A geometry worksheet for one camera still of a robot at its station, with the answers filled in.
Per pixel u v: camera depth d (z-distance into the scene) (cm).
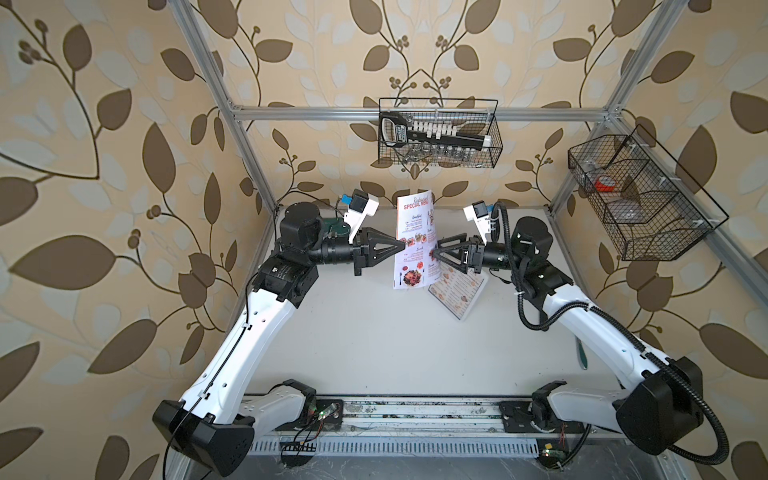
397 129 85
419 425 74
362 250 51
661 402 39
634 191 80
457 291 86
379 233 56
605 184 81
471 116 91
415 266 60
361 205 50
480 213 61
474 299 82
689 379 40
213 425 37
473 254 58
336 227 52
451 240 68
